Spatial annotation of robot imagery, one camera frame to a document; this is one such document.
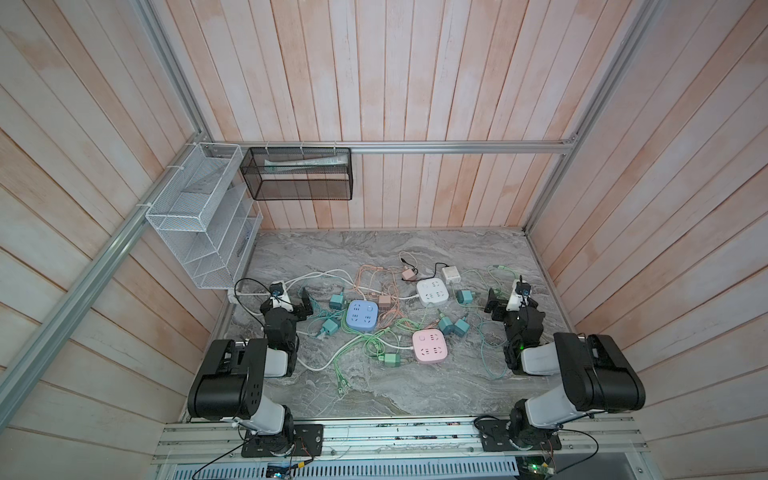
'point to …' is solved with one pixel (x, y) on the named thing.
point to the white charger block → (451, 274)
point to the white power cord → (353, 344)
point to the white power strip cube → (432, 292)
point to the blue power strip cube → (362, 316)
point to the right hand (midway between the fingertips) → (507, 290)
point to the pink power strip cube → (429, 346)
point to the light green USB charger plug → (392, 358)
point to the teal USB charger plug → (462, 325)
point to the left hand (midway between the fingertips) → (291, 295)
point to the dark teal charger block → (330, 327)
